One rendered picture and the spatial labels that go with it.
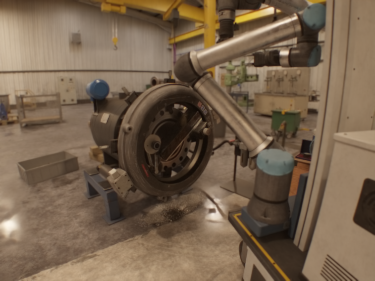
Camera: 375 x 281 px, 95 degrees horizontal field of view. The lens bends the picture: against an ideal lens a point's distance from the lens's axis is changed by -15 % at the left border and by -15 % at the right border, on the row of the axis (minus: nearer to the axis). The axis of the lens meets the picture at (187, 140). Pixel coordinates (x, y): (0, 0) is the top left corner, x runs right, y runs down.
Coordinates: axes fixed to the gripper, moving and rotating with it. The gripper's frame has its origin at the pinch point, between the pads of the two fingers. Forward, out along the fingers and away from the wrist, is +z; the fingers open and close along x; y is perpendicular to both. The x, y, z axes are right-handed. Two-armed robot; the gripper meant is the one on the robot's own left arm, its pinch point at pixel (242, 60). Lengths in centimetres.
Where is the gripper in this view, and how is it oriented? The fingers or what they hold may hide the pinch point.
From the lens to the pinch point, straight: 113.5
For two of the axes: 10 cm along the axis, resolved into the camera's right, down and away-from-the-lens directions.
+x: 0.0, -9.7, -2.5
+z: -6.9, -1.8, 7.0
